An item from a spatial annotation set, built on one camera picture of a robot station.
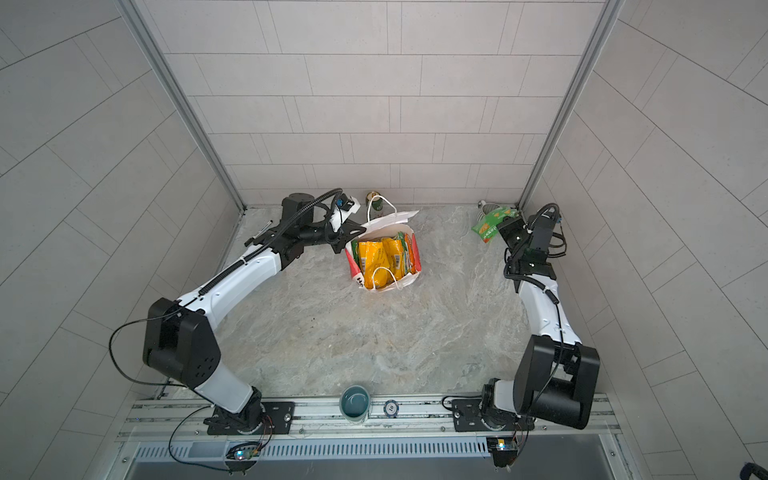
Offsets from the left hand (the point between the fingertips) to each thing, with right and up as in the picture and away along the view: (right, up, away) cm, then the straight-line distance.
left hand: (370, 223), depth 78 cm
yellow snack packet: (+3, -11, +3) cm, 11 cm away
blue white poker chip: (+6, -46, -5) cm, 46 cm away
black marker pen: (-46, -6, +27) cm, 54 cm away
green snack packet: (+33, -1, +6) cm, 34 cm away
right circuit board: (+32, -53, -10) cm, 62 cm away
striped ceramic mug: (+41, +7, +33) cm, 53 cm away
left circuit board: (-27, -52, -13) cm, 60 cm away
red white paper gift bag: (+7, -1, +4) cm, 9 cm away
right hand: (+36, +4, +4) cm, 37 cm away
